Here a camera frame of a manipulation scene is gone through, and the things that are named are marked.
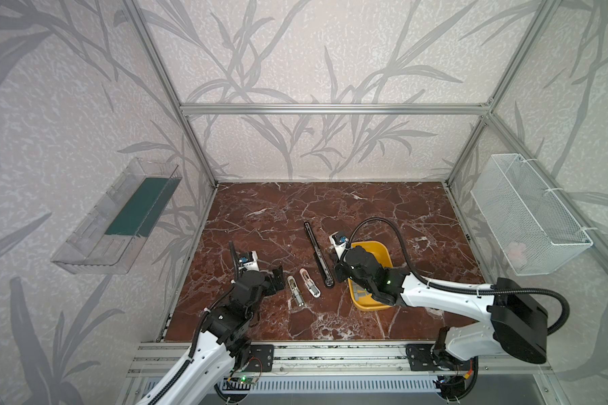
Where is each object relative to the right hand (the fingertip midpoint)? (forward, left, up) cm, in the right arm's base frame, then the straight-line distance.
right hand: (331, 246), depth 81 cm
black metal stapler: (0, +3, -13) cm, 13 cm away
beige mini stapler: (-10, +12, -13) cm, 21 cm away
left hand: (-4, +18, -4) cm, 19 cm away
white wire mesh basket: (-6, -51, +18) cm, 54 cm away
